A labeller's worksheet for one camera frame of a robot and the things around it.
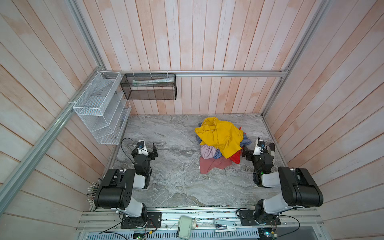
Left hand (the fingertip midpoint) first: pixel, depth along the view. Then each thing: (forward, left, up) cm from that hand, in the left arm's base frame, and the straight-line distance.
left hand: (146, 146), depth 91 cm
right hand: (+2, -66, 0) cm, 66 cm away
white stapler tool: (-40, -43, -7) cm, 59 cm away
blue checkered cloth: (+7, -65, -4) cm, 65 cm away
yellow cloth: (+5, -48, +5) cm, 49 cm away
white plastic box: (-41, -24, -4) cm, 48 cm away
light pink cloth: (-1, -38, -4) cm, 38 cm away
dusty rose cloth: (-8, -38, -9) cm, 40 cm away
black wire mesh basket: (+29, -2, +24) cm, 38 cm away
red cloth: (-5, -56, -4) cm, 56 cm away
